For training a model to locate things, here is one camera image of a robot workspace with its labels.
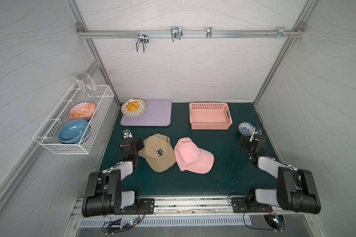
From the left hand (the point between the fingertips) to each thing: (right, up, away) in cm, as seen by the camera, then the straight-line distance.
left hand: (132, 139), depth 91 cm
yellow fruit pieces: (-8, +22, +24) cm, 34 cm away
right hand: (+74, +1, +1) cm, 74 cm away
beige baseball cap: (+16, -7, -5) cm, 19 cm away
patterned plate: (-1, +21, +25) cm, 33 cm away
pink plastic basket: (+53, +14, +22) cm, 59 cm away
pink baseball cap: (+35, -10, -7) cm, 37 cm away
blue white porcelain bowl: (+77, +5, +13) cm, 78 cm away
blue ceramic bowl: (-17, +8, -28) cm, 34 cm away
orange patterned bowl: (-17, +17, -20) cm, 31 cm away
